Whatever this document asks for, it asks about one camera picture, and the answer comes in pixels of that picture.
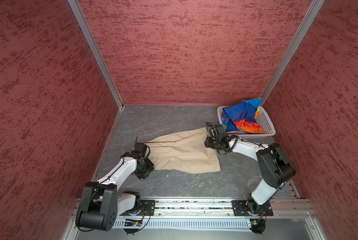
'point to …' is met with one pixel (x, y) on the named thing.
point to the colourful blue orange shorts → (240, 117)
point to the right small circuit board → (253, 223)
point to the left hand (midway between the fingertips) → (152, 174)
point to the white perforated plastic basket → (261, 117)
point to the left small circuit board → (132, 223)
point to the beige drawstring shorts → (185, 152)
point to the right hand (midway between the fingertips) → (207, 146)
